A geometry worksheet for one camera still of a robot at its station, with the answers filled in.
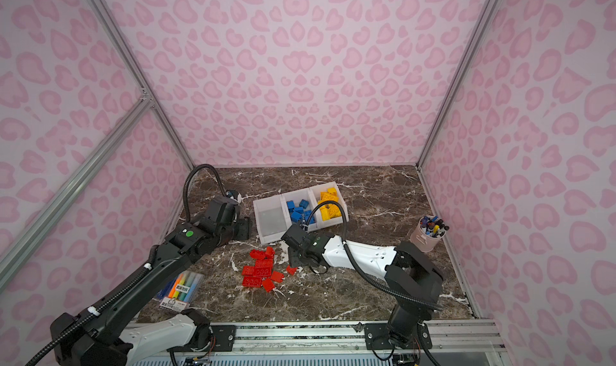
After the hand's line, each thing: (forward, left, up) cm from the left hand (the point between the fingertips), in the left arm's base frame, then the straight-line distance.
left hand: (246, 221), depth 78 cm
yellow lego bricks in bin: (+13, -28, -14) cm, 34 cm away
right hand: (-7, -17, -14) cm, 23 cm away
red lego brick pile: (-11, -3, -18) cm, 21 cm away
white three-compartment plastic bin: (+17, -21, -17) cm, 32 cm away
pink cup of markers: (0, -62, -7) cm, 62 cm away
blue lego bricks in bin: (+14, -15, -16) cm, 26 cm away
